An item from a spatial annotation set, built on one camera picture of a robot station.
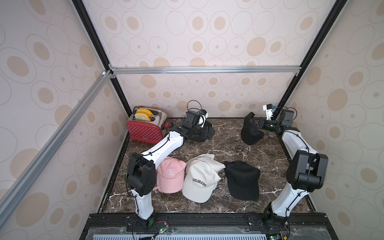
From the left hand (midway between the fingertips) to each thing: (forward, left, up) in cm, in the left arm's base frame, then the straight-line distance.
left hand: (212, 129), depth 84 cm
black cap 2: (+2, -23, -6) cm, 24 cm away
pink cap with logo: (-22, +23, -13) cm, 34 cm away
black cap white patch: (-9, +9, +6) cm, 14 cm away
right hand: (+7, -22, 0) cm, 23 cm away
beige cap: (-18, +5, -11) cm, 22 cm away
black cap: (-22, -18, -19) cm, 34 cm away
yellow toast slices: (+13, +42, -1) cm, 44 cm away
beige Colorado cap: (-28, +7, -20) cm, 35 cm away
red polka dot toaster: (+8, +39, -6) cm, 40 cm away
